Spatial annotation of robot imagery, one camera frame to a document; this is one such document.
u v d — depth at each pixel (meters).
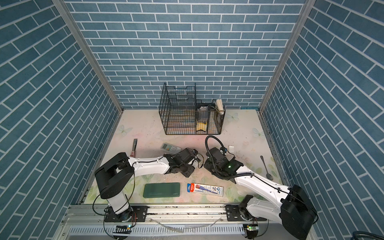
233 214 0.73
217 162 0.62
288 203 0.41
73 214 0.75
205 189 0.81
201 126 0.98
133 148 0.97
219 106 0.95
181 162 0.69
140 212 0.74
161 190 0.83
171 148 0.96
